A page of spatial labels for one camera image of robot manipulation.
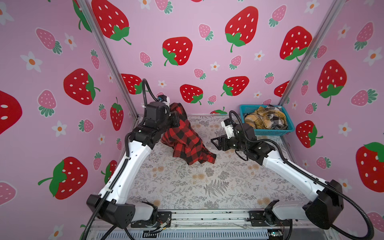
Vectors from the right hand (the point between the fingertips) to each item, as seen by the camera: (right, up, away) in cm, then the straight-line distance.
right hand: (214, 138), depth 76 cm
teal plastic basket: (+47, +6, +25) cm, 53 cm away
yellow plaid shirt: (+38, +12, +31) cm, 51 cm away
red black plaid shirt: (-15, -2, +2) cm, 15 cm away
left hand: (-18, +12, -5) cm, 22 cm away
